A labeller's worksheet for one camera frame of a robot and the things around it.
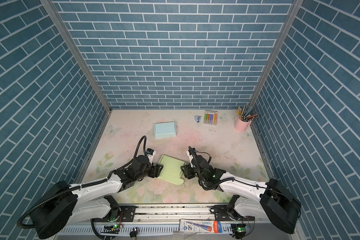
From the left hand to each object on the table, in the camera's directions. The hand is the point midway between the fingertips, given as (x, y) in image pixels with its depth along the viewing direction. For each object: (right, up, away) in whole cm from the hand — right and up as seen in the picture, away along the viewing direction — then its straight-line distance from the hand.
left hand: (159, 166), depth 87 cm
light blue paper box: (+1, +20, +16) cm, 26 cm away
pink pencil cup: (+55, +23, +17) cm, 62 cm away
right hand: (+14, +1, -4) cm, 14 cm away
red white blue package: (+22, -23, -17) cm, 36 cm away
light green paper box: (+7, -2, -2) cm, 8 cm away
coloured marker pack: (+35, +29, +28) cm, 53 cm away
